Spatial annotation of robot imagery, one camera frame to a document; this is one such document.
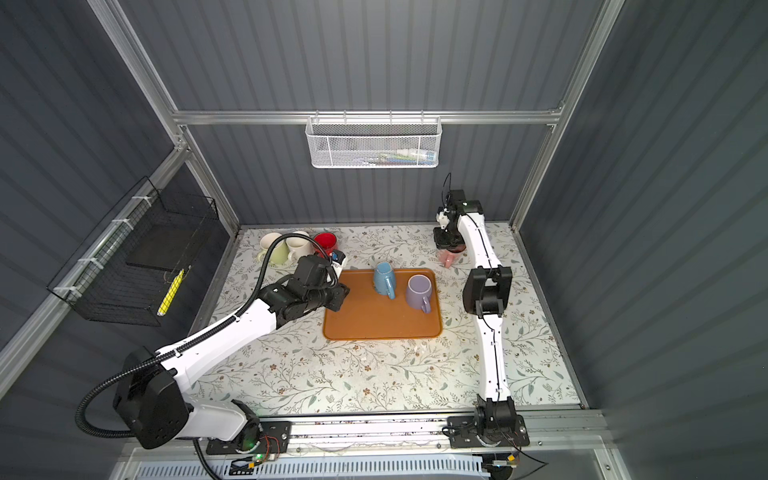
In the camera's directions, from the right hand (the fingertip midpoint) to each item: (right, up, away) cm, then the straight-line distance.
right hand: (445, 246), depth 104 cm
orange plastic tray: (-27, -23, -6) cm, 36 cm away
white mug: (-51, 0, -2) cm, 51 cm away
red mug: (-42, +2, +3) cm, 42 cm away
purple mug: (-10, -15, -12) cm, 22 cm away
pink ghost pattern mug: (+2, -4, -4) cm, 6 cm away
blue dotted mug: (-21, -11, -10) cm, 26 cm away
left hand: (-32, -12, -21) cm, 40 cm away
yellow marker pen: (-70, -12, -35) cm, 80 cm away
